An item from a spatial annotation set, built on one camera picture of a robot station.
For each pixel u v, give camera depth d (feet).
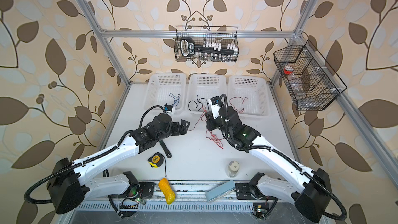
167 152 2.84
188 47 2.77
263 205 2.33
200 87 3.82
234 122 1.74
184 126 2.36
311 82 2.42
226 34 2.99
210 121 2.11
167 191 2.32
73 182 1.28
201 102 3.47
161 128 1.99
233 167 2.36
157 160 2.66
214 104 2.04
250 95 3.76
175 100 3.55
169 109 2.32
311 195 1.22
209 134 3.07
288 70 2.64
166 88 3.90
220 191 2.31
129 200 2.36
